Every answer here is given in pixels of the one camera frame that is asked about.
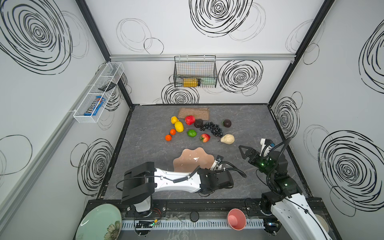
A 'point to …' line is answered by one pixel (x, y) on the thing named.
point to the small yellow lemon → (174, 119)
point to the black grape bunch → (213, 128)
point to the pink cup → (236, 219)
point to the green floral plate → (101, 222)
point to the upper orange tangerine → (173, 131)
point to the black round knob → (194, 216)
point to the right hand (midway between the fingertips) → (243, 149)
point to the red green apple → (205, 137)
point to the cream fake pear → (228, 139)
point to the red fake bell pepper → (190, 120)
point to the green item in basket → (208, 81)
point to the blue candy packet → (92, 110)
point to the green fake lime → (192, 133)
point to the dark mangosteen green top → (226, 123)
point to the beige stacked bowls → (323, 222)
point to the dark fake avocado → (198, 123)
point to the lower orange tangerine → (168, 137)
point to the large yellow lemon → (179, 126)
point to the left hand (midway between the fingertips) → (219, 175)
